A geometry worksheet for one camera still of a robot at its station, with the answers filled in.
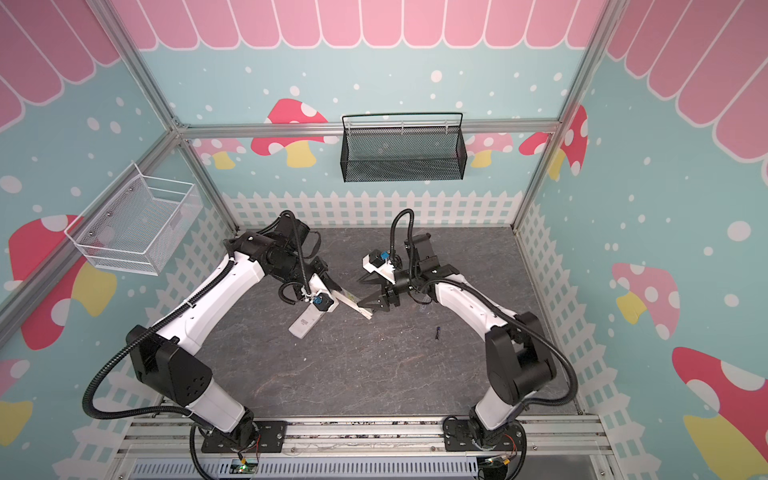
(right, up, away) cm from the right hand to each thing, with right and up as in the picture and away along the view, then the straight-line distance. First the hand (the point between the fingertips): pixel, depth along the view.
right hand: (361, 291), depth 77 cm
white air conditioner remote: (-2, -2, -1) cm, 3 cm away
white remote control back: (-19, -11, +17) cm, 28 cm away
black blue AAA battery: (+23, -14, +17) cm, 31 cm away
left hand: (-7, +1, +1) cm, 7 cm away
